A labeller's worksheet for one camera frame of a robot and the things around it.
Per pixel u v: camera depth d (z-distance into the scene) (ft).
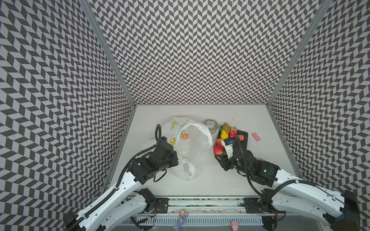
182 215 2.22
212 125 3.44
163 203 2.37
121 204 1.82
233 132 3.15
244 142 3.06
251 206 2.41
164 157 1.78
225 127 3.17
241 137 3.09
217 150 2.37
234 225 2.18
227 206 2.44
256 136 3.25
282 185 1.55
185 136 3.14
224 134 3.04
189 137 3.19
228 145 2.07
